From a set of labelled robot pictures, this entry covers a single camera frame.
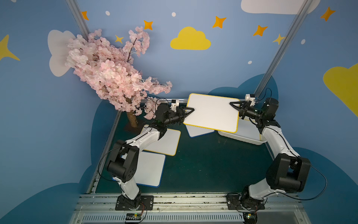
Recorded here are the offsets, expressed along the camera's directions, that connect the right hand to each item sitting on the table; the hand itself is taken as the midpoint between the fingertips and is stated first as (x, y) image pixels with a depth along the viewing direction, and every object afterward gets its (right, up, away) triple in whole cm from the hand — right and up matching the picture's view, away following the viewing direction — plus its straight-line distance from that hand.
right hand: (232, 103), depth 77 cm
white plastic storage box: (+6, -15, -6) cm, 17 cm away
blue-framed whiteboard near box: (-18, -18, +27) cm, 37 cm away
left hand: (-21, -3, 0) cm, 21 cm away
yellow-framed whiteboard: (-11, -5, -1) cm, 12 cm away
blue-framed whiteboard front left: (-48, -40, +9) cm, 63 cm away
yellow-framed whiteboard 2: (-38, -28, +22) cm, 52 cm away
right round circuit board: (+8, -61, -4) cm, 62 cm away
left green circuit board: (-54, -61, -4) cm, 81 cm away
